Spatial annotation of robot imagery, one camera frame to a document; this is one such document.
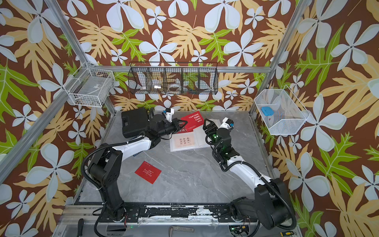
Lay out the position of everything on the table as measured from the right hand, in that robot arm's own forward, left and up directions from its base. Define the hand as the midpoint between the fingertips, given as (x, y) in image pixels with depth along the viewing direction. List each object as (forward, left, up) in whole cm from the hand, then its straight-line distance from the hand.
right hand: (205, 121), depth 81 cm
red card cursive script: (-19, +34, -25) cm, 46 cm away
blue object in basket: (+7, -37, +1) cm, 38 cm away
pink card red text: (+4, +12, -24) cm, 27 cm away
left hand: (+2, +9, -2) cm, 10 cm away
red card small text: (+5, +6, -5) cm, 9 cm away
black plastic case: (+15, +49, -18) cm, 54 cm away
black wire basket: (+34, +20, +6) cm, 40 cm away
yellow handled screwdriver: (-49, -37, -24) cm, 66 cm away
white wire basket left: (+19, +67, +9) cm, 70 cm away
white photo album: (+8, +1, -25) cm, 26 cm away
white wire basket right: (+6, -45, +1) cm, 45 cm away
